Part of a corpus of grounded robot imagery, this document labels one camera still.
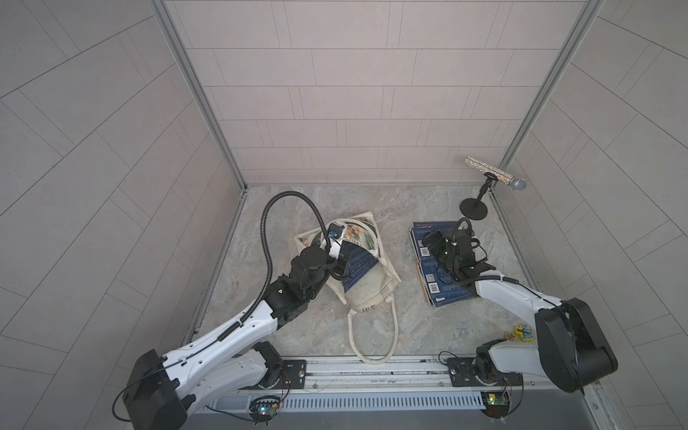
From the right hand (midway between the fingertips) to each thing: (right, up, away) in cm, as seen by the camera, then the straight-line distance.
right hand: (426, 240), depth 90 cm
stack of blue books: (-23, -7, -1) cm, 24 cm away
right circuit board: (+12, -39, -22) cm, 47 cm away
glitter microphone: (+29, +19, -3) cm, 35 cm away
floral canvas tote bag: (-21, -12, -2) cm, 24 cm away
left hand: (-25, +3, -17) cm, 31 cm away
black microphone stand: (+25, +10, +18) cm, 32 cm away
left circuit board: (-46, -38, -26) cm, 65 cm away
